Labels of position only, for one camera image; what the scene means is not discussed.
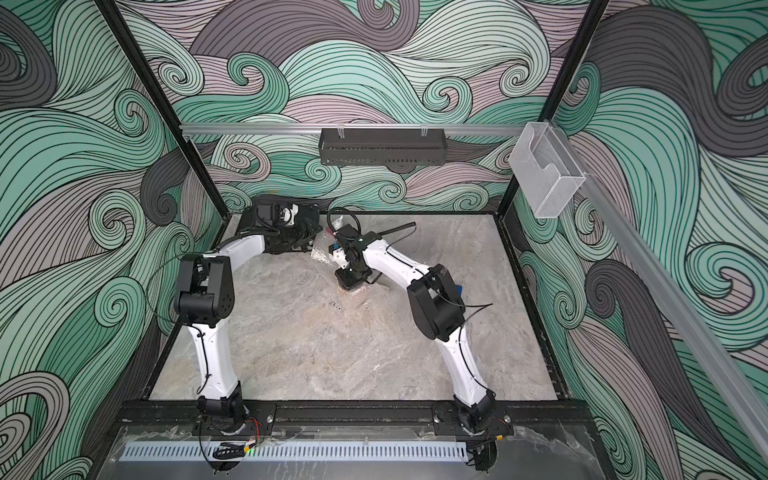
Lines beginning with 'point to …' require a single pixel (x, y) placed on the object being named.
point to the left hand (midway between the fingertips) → (317, 227)
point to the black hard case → (286, 227)
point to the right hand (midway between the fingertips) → (343, 286)
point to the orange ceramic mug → (354, 291)
